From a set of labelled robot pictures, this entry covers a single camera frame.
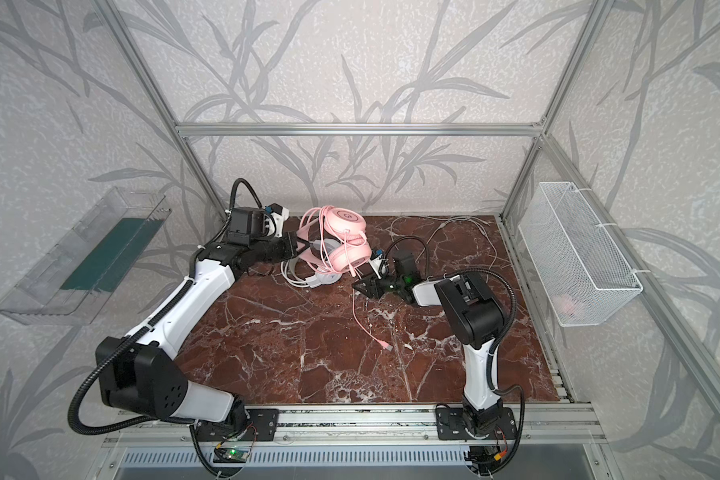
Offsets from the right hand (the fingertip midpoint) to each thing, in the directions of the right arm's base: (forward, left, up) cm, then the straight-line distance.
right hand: (359, 273), depth 95 cm
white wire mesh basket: (-19, -49, +29) cm, 60 cm away
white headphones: (0, +13, -1) cm, 13 cm away
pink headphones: (+13, +10, +1) cm, 16 cm away
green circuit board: (-47, +30, -7) cm, 56 cm away
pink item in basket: (-18, -52, +14) cm, 57 cm away
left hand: (0, +12, +19) cm, 23 cm away
